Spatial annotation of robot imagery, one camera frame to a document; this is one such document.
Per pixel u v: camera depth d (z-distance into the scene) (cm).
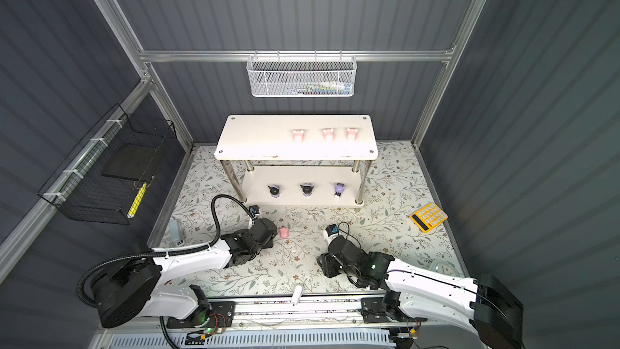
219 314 72
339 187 94
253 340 77
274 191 91
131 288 43
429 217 94
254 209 78
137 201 68
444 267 80
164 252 47
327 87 92
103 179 72
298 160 115
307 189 91
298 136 73
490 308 42
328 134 73
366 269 59
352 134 73
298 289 76
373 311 73
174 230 89
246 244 66
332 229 73
